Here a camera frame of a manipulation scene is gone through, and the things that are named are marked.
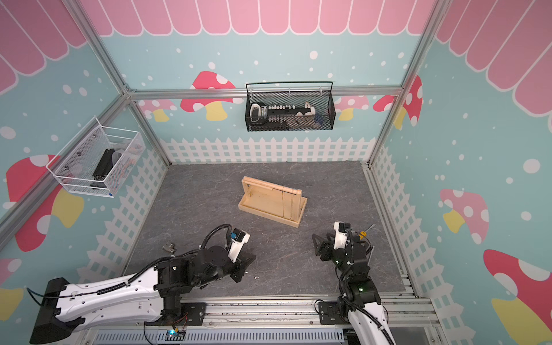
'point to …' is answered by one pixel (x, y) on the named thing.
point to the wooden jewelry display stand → (279, 203)
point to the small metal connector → (169, 247)
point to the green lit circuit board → (175, 335)
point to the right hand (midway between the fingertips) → (319, 235)
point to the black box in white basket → (103, 168)
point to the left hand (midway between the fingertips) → (254, 261)
